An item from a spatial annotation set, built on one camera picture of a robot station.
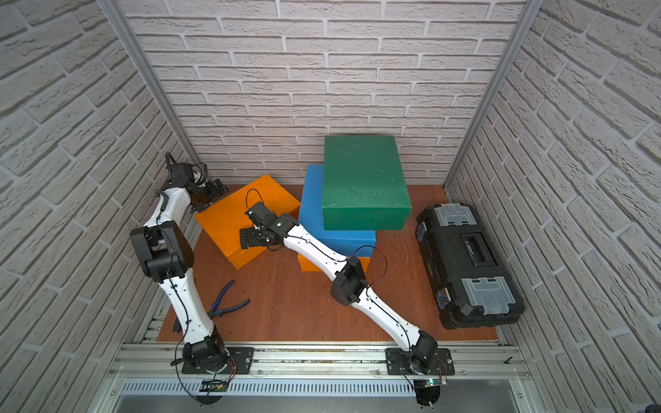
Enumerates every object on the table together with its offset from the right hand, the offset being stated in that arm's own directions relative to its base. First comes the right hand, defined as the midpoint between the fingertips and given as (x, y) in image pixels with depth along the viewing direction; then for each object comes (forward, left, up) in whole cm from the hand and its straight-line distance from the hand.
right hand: (255, 239), depth 90 cm
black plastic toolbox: (-24, -67, +7) cm, 72 cm away
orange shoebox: (+10, +13, -1) cm, 17 cm away
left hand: (+22, +15, +5) cm, 27 cm away
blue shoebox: (-11, -34, +10) cm, 37 cm away
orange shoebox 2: (-19, -21, +15) cm, 32 cm away
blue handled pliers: (-22, +12, -8) cm, 26 cm away
